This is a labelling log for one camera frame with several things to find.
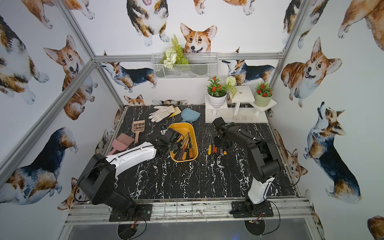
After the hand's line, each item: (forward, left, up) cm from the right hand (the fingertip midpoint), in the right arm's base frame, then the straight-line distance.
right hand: (219, 144), depth 92 cm
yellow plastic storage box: (+10, +22, +3) cm, 24 cm away
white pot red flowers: (+21, +1, +23) cm, 31 cm away
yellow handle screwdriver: (0, +6, -4) cm, 7 cm away
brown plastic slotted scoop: (+18, +58, -5) cm, 61 cm away
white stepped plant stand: (+27, -16, +4) cm, 32 cm away
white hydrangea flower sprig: (+26, -7, +27) cm, 38 cm away
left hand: (+1, +28, +4) cm, 28 cm away
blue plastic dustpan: (+30, +21, -6) cm, 37 cm away
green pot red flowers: (+24, -28, +19) cm, 41 cm away
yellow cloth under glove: (+33, +30, -5) cm, 45 cm away
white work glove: (+32, +42, -4) cm, 53 cm away
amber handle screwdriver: (-4, +18, -1) cm, 18 cm away
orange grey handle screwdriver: (-2, +3, -3) cm, 5 cm away
